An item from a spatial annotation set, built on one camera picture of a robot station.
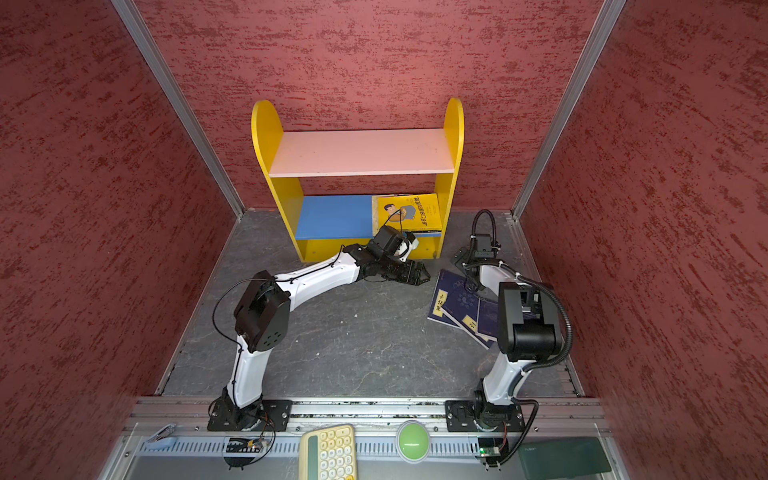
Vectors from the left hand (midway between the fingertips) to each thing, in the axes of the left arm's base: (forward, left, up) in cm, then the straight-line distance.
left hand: (418, 281), depth 87 cm
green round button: (-39, +2, -10) cm, 40 cm away
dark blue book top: (-6, -19, -9) cm, 22 cm away
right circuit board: (-39, -16, -11) cm, 44 cm away
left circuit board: (-40, +44, -13) cm, 61 cm away
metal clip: (-38, +62, -9) cm, 74 cm away
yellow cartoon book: (+25, +3, +4) cm, 25 cm away
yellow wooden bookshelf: (+14, +30, +7) cm, 34 cm away
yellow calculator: (-41, +22, -9) cm, 48 cm away
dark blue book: (-2, -7, -11) cm, 13 cm away
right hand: (+10, -16, -8) cm, 20 cm away
